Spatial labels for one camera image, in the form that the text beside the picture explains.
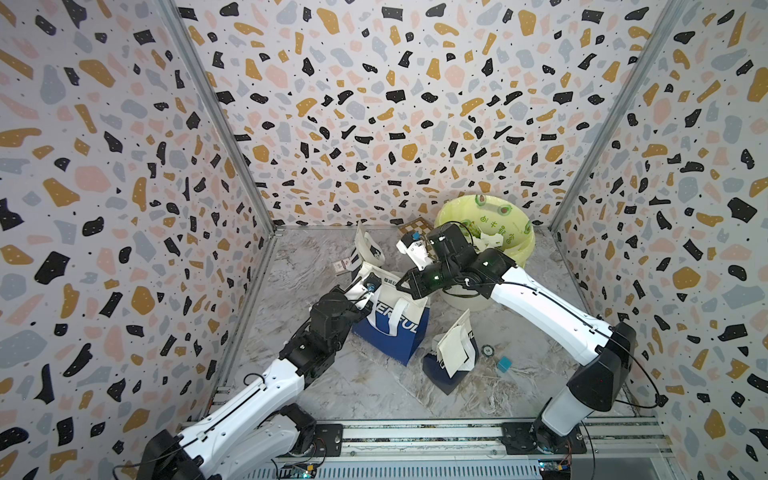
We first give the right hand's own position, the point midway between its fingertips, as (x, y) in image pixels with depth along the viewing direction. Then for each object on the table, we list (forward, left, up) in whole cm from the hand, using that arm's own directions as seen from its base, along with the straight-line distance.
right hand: (397, 287), depth 72 cm
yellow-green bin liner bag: (+30, -26, -3) cm, 40 cm away
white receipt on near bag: (-11, -14, -10) cm, 21 cm away
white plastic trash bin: (-7, -15, +6) cm, 17 cm away
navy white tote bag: (-8, 0, -4) cm, 9 cm away
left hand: (+4, +10, -1) cm, 11 cm away
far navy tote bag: (+5, +9, +1) cm, 10 cm away
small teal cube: (-8, -31, -27) cm, 42 cm away
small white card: (+25, +23, -24) cm, 41 cm away
